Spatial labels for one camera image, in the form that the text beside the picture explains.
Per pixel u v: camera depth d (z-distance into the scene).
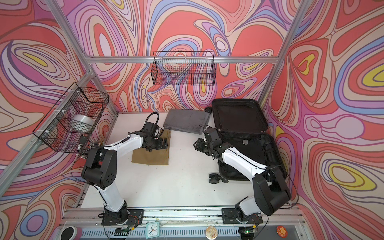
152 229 0.69
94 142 0.82
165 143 0.87
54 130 0.67
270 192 0.42
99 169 0.49
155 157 0.93
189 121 1.12
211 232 0.69
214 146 0.65
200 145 0.76
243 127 0.99
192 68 0.93
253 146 0.95
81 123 0.70
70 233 0.65
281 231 0.69
